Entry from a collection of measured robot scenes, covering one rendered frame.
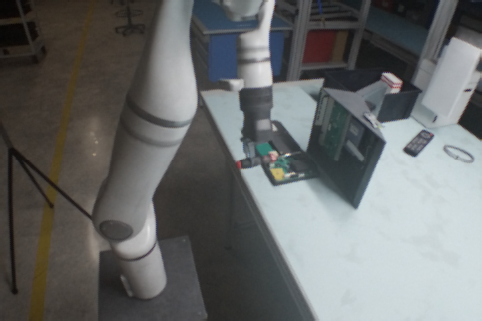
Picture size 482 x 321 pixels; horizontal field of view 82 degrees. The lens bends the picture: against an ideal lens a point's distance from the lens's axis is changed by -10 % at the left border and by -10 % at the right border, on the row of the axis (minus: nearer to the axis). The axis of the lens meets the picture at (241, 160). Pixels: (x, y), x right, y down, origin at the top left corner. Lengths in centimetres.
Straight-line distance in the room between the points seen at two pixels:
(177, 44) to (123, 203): 25
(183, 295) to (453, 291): 59
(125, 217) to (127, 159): 12
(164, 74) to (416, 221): 68
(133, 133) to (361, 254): 52
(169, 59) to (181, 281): 57
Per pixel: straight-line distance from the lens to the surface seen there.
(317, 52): 263
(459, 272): 80
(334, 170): 87
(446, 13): 136
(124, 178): 46
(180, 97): 38
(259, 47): 63
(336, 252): 70
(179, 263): 82
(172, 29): 36
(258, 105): 64
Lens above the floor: 155
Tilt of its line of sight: 40 degrees down
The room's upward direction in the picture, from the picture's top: 4 degrees clockwise
